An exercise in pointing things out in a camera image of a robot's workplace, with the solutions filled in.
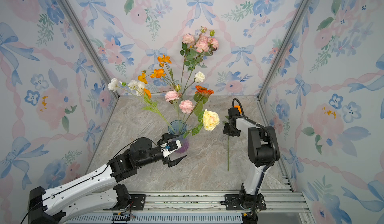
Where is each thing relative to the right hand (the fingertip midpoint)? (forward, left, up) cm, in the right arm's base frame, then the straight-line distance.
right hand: (229, 131), depth 100 cm
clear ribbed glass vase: (-3, +33, +27) cm, 43 cm away
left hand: (-22, +29, +25) cm, 44 cm away
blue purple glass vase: (-9, +31, +18) cm, 37 cm away
